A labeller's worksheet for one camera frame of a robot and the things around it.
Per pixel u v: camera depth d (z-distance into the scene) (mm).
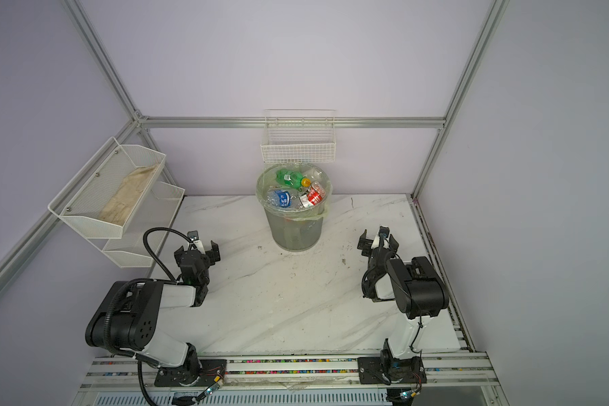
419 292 491
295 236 927
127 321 448
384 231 801
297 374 747
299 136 951
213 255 856
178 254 822
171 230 759
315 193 799
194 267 713
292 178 861
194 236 794
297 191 905
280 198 819
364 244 875
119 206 764
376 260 785
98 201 752
